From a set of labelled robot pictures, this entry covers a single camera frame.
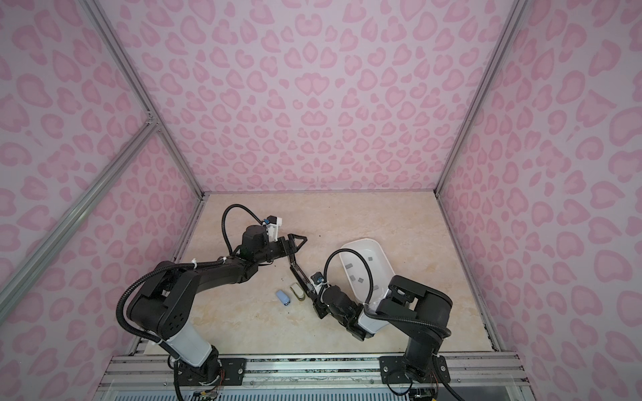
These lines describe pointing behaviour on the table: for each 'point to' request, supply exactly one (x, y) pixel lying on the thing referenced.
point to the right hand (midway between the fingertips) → (314, 290)
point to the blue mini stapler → (284, 299)
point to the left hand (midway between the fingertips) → (303, 238)
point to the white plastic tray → (359, 281)
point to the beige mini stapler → (298, 291)
